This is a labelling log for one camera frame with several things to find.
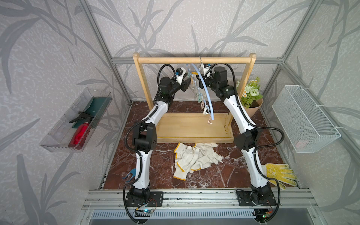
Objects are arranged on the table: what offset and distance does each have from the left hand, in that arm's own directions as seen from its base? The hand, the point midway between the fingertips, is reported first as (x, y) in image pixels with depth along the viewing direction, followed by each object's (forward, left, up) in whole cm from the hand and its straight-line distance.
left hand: (190, 75), depth 85 cm
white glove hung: (-37, -12, -32) cm, 51 cm away
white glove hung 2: (-39, -1, -31) cm, 50 cm away
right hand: (0, -4, +1) cm, 4 cm away
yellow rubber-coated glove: (-46, -51, -34) cm, 77 cm away
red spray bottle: (-40, +47, -1) cm, 62 cm away
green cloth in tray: (-26, +48, -3) cm, 54 cm away
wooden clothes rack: (-14, -3, -36) cm, 39 cm away
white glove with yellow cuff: (-45, +4, -34) cm, 57 cm away
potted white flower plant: (-12, -38, -8) cm, 40 cm away
